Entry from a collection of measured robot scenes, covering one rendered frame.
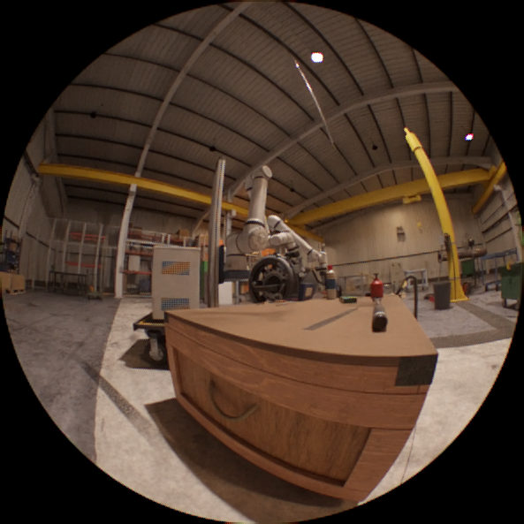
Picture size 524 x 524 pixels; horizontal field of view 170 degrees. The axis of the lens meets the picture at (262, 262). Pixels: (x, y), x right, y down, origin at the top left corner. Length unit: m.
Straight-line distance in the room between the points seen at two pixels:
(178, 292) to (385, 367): 1.16
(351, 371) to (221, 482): 0.51
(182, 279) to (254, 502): 1.20
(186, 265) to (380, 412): 1.20
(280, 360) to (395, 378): 0.18
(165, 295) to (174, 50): 8.05
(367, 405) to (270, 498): 0.41
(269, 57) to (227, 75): 1.78
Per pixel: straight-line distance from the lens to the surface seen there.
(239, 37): 7.97
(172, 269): 1.23
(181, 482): 0.66
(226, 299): 6.08
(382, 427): 0.32
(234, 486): 0.63
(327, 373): 0.28
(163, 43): 8.36
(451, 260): 4.27
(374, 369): 0.26
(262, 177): 1.45
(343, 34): 8.39
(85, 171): 10.38
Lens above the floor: 0.57
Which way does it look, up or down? 8 degrees up
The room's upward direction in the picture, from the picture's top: 1 degrees counter-clockwise
